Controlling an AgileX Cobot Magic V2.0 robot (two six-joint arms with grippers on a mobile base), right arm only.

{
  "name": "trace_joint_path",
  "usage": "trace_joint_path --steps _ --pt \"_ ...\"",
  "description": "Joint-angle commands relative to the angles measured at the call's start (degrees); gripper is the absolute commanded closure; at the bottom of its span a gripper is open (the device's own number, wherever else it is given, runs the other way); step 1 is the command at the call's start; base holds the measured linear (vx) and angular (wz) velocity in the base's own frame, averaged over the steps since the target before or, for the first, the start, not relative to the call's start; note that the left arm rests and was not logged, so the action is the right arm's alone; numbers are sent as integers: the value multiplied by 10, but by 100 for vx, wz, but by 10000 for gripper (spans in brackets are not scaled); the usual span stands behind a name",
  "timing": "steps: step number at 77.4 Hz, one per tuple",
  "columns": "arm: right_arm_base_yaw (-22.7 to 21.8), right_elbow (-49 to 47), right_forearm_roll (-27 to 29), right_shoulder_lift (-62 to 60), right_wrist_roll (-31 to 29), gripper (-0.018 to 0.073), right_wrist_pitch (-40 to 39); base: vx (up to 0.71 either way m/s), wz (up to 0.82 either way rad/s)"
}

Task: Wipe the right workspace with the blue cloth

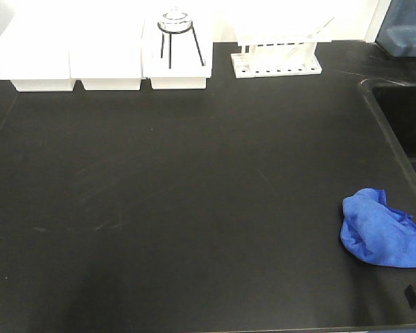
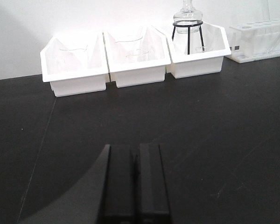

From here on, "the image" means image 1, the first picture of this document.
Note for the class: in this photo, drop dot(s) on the blue cloth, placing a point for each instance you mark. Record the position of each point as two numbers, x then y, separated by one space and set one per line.
381 232

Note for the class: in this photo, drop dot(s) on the black sink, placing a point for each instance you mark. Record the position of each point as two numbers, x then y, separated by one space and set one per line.
405 114

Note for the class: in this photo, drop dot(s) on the white plastic bin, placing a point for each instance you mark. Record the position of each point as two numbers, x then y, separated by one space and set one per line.
180 78
105 66
34 59

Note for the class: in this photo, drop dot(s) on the dark blue plastic container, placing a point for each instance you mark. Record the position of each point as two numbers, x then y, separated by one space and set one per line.
407 38

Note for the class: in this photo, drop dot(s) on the white test tube rack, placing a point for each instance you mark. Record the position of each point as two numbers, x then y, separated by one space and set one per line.
308 57

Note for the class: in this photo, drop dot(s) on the clear plastic pipette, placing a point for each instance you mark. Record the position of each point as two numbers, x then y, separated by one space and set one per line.
319 30

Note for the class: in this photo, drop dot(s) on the glass beaker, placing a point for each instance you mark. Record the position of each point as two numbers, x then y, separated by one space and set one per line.
175 21

